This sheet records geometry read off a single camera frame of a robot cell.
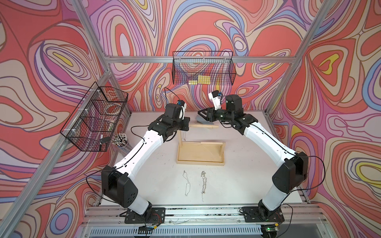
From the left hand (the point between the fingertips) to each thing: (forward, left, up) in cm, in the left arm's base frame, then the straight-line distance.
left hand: (189, 120), depth 79 cm
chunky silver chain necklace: (-24, -9, -27) cm, 38 cm away
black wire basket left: (-6, +49, +2) cm, 50 cm away
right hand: (+1, -6, +3) cm, 7 cm away
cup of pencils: (-6, +39, -9) cm, 40 cm away
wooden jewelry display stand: (-5, -11, -27) cm, 30 cm away
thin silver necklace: (-26, +1, -28) cm, 38 cm away
